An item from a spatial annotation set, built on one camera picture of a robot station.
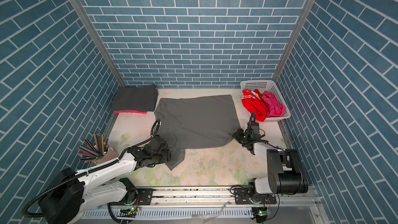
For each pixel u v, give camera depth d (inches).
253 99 37.1
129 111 41.4
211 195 29.7
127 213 28.3
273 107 39.3
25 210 14.7
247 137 29.1
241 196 29.0
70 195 15.8
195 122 42.3
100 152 31.6
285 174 17.2
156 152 26.8
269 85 45.3
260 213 27.7
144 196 29.2
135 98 43.1
